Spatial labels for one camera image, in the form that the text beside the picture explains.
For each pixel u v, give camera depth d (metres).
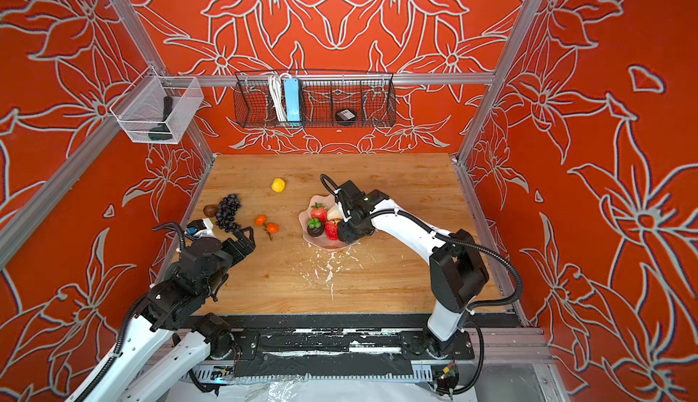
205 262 0.52
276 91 0.88
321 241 0.91
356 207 0.61
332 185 0.68
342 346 0.74
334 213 0.95
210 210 0.98
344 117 0.95
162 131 0.79
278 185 1.07
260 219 0.97
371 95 1.01
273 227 0.96
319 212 0.94
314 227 0.89
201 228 0.62
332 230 0.90
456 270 0.45
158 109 0.91
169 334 0.48
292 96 0.90
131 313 0.47
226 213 0.98
